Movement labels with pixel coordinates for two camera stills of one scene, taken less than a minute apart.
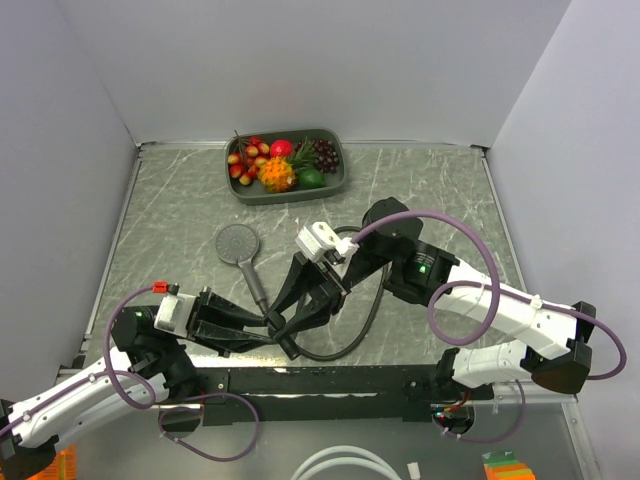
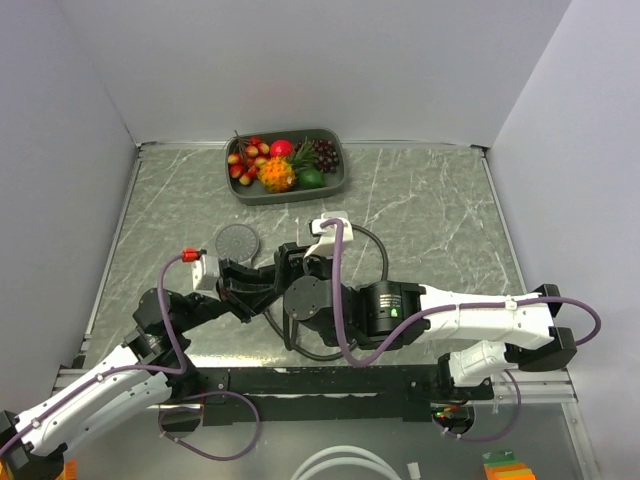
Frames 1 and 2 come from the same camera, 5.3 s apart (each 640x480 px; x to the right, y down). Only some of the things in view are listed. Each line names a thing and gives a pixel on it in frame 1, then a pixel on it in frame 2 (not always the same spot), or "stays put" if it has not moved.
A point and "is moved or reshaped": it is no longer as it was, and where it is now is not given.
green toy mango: [311, 178] stays put
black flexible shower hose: [356, 344] is moved or reshaped
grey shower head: [239, 244] stays put
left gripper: [212, 323] to [240, 287]
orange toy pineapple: [278, 174] stays put
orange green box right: [503, 465] stays put
